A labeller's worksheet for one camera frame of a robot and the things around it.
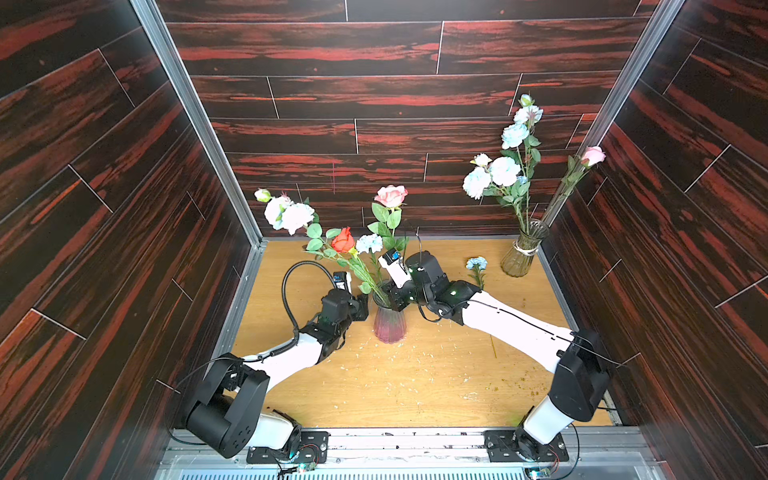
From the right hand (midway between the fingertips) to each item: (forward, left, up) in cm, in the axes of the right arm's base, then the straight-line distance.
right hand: (389, 282), depth 82 cm
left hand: (+1, +8, -8) cm, 11 cm away
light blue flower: (+2, +5, +14) cm, 15 cm away
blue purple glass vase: (-3, -1, -18) cm, 18 cm away
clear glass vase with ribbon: (+22, -45, -13) cm, 52 cm away
